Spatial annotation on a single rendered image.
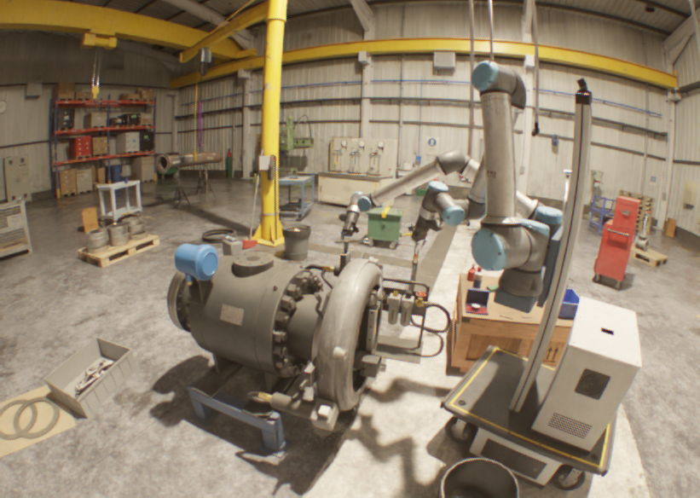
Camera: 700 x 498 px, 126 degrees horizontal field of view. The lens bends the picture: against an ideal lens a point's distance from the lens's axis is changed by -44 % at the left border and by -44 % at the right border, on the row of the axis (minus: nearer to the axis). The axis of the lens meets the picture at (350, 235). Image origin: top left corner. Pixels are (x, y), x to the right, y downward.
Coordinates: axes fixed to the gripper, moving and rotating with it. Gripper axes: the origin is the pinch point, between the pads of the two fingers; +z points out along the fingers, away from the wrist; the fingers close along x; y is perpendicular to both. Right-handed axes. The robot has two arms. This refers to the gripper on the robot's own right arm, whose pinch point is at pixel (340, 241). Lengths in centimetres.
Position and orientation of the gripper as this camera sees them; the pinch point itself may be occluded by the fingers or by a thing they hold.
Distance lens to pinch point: 189.2
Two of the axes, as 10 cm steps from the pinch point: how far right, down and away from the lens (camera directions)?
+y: 8.8, -0.4, -4.7
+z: -2.5, 8.1, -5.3
